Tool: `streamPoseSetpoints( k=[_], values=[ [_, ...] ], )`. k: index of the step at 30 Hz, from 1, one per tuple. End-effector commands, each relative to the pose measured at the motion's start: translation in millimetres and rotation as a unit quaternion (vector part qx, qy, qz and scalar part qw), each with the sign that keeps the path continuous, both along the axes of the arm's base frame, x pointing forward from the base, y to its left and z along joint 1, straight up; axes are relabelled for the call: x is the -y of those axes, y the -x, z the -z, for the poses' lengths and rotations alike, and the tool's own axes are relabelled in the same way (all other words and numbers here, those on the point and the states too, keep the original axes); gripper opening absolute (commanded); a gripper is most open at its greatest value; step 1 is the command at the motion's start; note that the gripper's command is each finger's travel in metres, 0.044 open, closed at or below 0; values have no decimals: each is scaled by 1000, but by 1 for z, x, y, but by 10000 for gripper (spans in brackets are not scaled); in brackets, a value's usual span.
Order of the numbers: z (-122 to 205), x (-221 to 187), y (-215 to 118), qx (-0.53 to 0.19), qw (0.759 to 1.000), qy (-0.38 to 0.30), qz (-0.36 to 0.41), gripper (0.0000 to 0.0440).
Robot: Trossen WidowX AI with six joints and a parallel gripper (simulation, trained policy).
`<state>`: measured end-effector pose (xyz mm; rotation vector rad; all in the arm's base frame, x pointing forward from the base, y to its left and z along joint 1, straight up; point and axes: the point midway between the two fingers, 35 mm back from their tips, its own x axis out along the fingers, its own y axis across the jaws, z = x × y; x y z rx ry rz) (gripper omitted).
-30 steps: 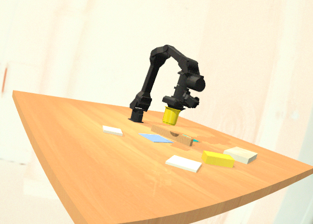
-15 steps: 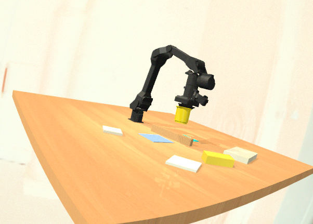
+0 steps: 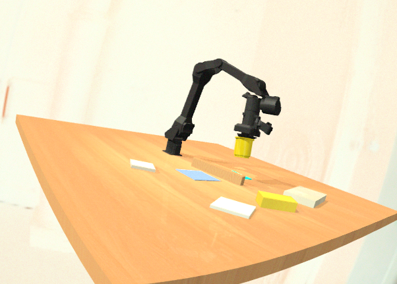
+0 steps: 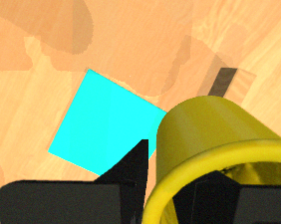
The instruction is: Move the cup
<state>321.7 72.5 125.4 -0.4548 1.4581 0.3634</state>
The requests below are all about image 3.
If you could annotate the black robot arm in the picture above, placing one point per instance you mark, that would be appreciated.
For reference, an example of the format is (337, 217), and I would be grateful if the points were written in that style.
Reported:
(183, 126)

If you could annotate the yellow cup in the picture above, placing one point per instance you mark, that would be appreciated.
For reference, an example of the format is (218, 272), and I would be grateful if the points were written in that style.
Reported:
(242, 147)

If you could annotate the yellow rectangular block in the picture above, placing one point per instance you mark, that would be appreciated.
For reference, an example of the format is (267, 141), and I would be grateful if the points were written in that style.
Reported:
(276, 202)

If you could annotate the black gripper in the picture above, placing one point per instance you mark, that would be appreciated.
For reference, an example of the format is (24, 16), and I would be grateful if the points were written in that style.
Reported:
(246, 127)

